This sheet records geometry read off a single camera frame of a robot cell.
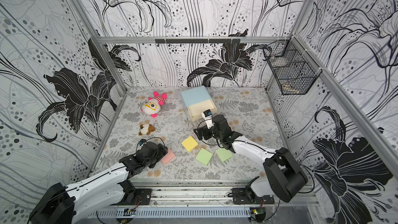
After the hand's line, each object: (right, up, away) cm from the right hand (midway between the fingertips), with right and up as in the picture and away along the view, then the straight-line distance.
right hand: (202, 125), depth 86 cm
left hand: (-20, -17, 0) cm, 27 cm away
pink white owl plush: (-33, +10, +15) cm, 38 cm away
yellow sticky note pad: (-8, -12, +5) cm, 15 cm away
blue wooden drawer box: (-3, +14, +8) cm, 17 cm away
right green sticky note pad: (+12, -16, 0) cm, 20 cm away
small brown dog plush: (-36, -3, +10) cm, 37 cm away
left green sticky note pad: (+1, -18, 0) cm, 18 cm away
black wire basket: (+53, +31, +2) cm, 62 cm away
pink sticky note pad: (-18, -16, -6) cm, 25 cm away
